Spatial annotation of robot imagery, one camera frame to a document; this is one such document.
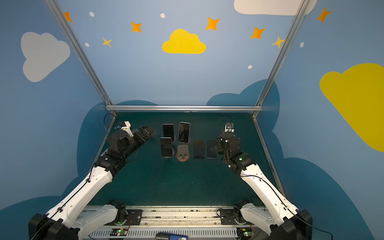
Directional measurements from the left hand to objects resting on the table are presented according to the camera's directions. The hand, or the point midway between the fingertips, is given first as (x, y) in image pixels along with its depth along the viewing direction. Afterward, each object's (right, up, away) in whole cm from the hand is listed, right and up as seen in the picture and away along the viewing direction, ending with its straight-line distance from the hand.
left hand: (151, 130), depth 76 cm
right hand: (+40, -3, +3) cm, 40 cm away
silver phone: (+15, -2, +25) cm, 29 cm away
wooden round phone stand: (+15, -19, +20) cm, 31 cm away
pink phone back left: (+5, -1, +23) cm, 24 cm away
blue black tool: (+10, -47, -10) cm, 49 cm away
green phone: (+4, -11, +23) cm, 26 cm away
